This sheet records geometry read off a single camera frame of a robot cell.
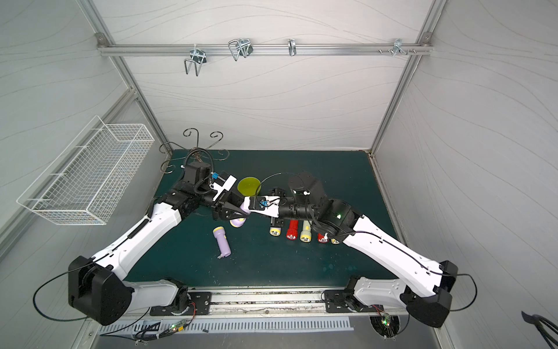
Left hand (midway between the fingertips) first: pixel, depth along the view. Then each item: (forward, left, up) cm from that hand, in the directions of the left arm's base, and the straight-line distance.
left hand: (249, 213), depth 63 cm
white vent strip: (-25, +9, -31) cm, 40 cm away
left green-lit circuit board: (-26, +24, -29) cm, 45 cm away
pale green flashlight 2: (+3, -31, -28) cm, 42 cm away
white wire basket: (+9, +54, +2) cm, 55 cm away
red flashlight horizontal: (+4, -25, -28) cm, 38 cm away
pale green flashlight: (+6, -19, -27) cm, 33 cm away
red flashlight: (+6, -13, -27) cm, 30 cm away
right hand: (+2, -1, +5) cm, 5 cm away
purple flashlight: (+6, +16, -26) cm, 32 cm away
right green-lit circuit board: (-22, -45, -32) cm, 59 cm away
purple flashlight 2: (+7, -6, -27) cm, 29 cm away
